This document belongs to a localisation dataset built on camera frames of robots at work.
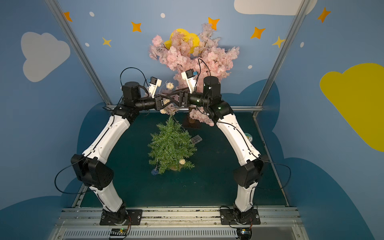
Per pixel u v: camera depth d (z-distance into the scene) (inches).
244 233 28.9
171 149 27.6
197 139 41.0
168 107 28.3
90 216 29.7
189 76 22.6
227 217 29.2
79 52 33.1
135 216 29.6
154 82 25.6
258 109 45.6
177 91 24.9
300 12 28.0
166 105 27.7
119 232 28.8
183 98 23.0
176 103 23.8
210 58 25.6
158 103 25.7
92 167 17.7
